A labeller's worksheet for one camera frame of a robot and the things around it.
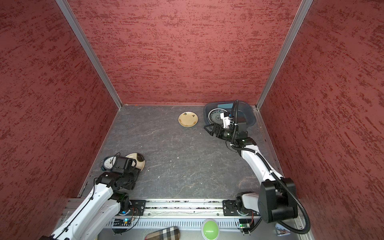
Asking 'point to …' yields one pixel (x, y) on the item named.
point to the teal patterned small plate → (214, 115)
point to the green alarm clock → (109, 163)
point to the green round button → (210, 230)
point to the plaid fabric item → (172, 233)
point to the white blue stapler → (281, 230)
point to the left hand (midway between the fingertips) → (140, 177)
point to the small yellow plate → (188, 119)
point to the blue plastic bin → (246, 114)
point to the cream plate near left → (140, 161)
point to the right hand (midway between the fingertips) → (207, 131)
